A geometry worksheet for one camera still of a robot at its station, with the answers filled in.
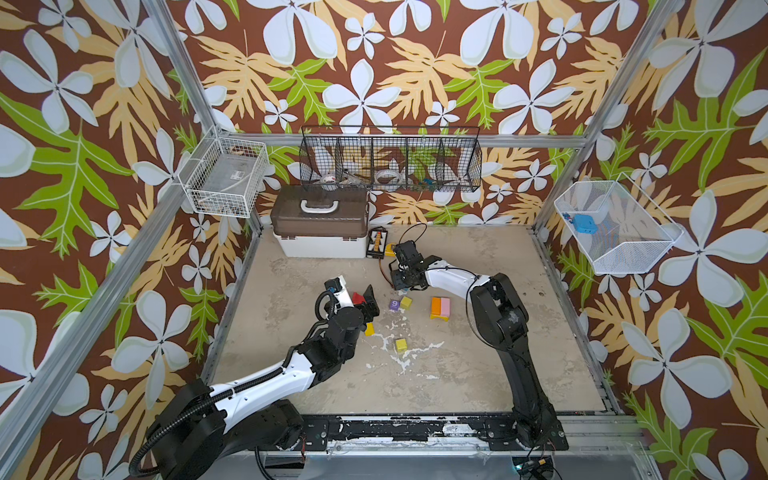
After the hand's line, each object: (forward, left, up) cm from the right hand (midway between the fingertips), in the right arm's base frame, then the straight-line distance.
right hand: (397, 277), depth 104 cm
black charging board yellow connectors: (+18, +7, +1) cm, 19 cm away
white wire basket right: (-7, -60, +30) cm, 68 cm away
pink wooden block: (-14, -14, +3) cm, 20 cm away
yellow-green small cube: (-26, 0, +2) cm, 26 cm away
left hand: (-16, +12, +19) cm, 27 cm away
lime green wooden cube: (-11, -2, +1) cm, 12 cm away
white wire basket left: (+14, +52, +34) cm, 63 cm away
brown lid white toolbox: (+9, +26, +20) cm, 33 cm away
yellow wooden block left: (-20, +9, +1) cm, 22 cm away
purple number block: (-11, +1, 0) cm, 11 cm away
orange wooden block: (-13, -11, +3) cm, 18 cm away
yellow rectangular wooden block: (-16, -11, +1) cm, 19 cm away
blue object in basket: (+1, -54, +25) cm, 59 cm away
